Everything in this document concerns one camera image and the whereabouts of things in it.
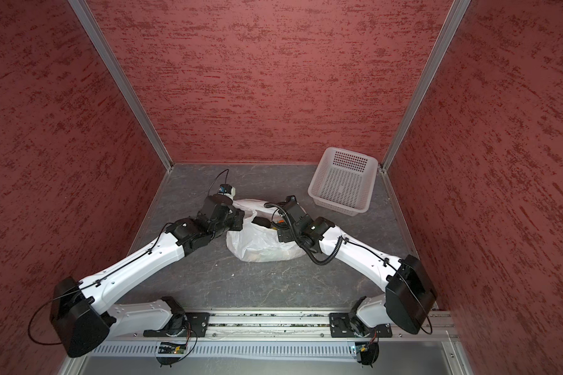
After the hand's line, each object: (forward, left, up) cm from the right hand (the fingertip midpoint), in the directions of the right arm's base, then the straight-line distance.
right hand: (290, 231), depth 83 cm
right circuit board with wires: (-35, -24, -15) cm, 45 cm away
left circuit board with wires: (-35, +39, -15) cm, 55 cm away
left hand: (+3, +17, +7) cm, 19 cm away
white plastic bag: (-4, +11, -1) cm, 12 cm away
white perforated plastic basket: (+34, -27, -12) cm, 45 cm away
